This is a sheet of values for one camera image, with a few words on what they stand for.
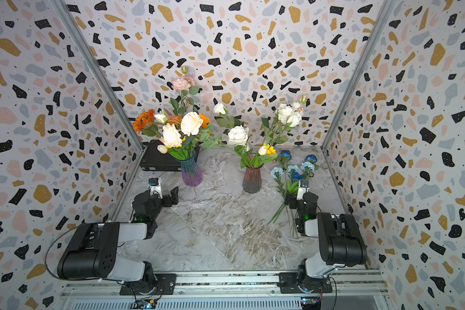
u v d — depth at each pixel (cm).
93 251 44
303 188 82
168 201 82
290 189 100
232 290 73
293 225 90
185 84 83
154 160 116
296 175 106
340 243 45
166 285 73
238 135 73
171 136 61
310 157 113
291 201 86
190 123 60
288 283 73
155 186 79
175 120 62
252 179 95
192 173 113
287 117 76
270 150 83
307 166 104
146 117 72
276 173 106
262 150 79
